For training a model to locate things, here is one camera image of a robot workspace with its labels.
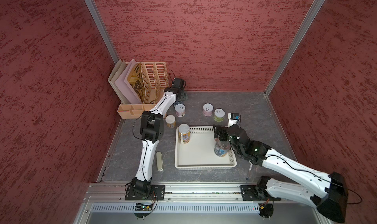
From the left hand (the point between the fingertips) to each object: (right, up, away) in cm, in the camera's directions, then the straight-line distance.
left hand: (179, 98), depth 104 cm
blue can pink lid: (+3, +1, -9) cm, 9 cm away
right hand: (+25, -18, -26) cm, 40 cm away
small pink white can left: (+1, -8, -1) cm, 8 cm away
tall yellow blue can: (+5, -20, -21) cm, 29 cm away
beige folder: (-38, +19, -11) cm, 44 cm away
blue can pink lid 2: (+26, -29, -24) cm, 46 cm away
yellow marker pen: (+43, -43, -23) cm, 65 cm away
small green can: (+29, -11, -4) cm, 31 cm away
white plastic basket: (+14, -35, -16) cm, 41 cm away
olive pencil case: (-9, -37, -23) cm, 44 cm away
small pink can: (+21, -8, 0) cm, 22 cm away
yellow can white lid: (-5, -15, -9) cm, 18 cm away
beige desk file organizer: (-20, +15, +12) cm, 28 cm away
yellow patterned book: (-29, +12, -4) cm, 32 cm away
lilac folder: (-34, +9, -16) cm, 38 cm away
